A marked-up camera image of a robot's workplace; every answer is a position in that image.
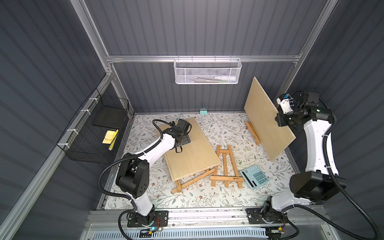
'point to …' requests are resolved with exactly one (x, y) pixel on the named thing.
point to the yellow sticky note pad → (108, 136)
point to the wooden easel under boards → (209, 172)
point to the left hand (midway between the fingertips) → (183, 141)
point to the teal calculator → (255, 176)
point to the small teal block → (203, 112)
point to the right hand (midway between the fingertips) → (282, 117)
